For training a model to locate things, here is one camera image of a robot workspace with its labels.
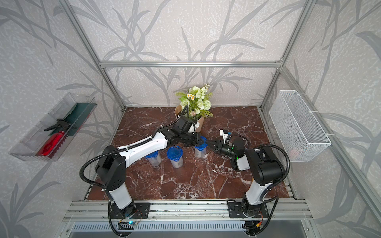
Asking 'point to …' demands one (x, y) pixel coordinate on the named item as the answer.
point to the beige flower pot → (177, 109)
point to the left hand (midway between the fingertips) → (204, 142)
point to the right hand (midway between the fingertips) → (206, 143)
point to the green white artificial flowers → (197, 101)
